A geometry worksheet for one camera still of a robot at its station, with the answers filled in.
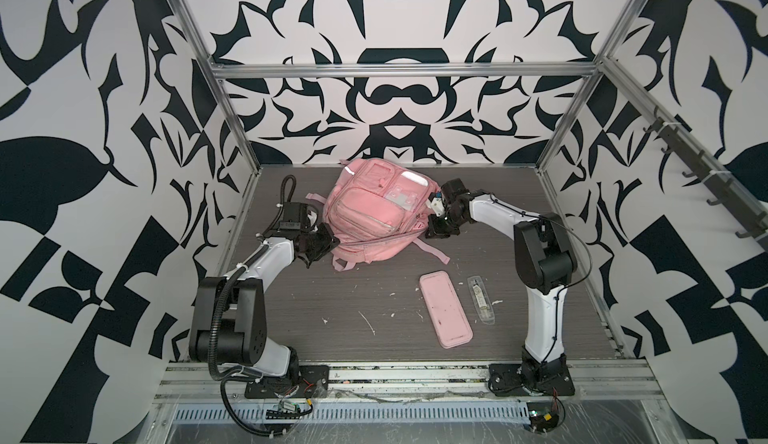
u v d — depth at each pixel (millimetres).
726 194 545
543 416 713
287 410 686
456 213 769
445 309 832
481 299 866
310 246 774
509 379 743
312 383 729
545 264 551
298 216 728
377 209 984
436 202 940
